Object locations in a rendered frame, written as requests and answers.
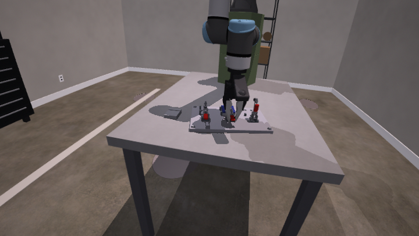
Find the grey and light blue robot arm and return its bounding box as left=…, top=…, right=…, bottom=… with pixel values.
left=202, top=0, right=260, bottom=101

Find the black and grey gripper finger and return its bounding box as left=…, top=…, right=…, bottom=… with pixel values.
left=223, top=92, right=232, bottom=122
left=234, top=101, right=247, bottom=123

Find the toggle clamp with red handle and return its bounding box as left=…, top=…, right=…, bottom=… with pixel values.
left=249, top=98, right=259, bottom=123
left=201, top=101, right=210, bottom=121

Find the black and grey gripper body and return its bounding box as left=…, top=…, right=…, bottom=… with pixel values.
left=224, top=68, right=247, bottom=100

